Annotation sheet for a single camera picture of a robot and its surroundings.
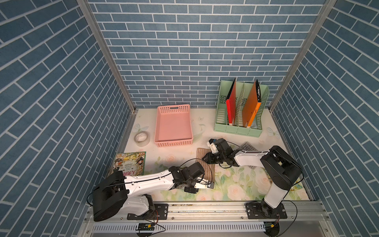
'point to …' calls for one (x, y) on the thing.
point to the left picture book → (130, 163)
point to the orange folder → (250, 107)
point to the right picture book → (297, 187)
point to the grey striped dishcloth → (246, 146)
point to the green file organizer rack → (221, 119)
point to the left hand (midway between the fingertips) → (201, 183)
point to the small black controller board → (145, 226)
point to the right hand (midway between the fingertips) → (204, 159)
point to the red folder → (231, 100)
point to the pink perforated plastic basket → (173, 126)
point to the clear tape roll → (142, 138)
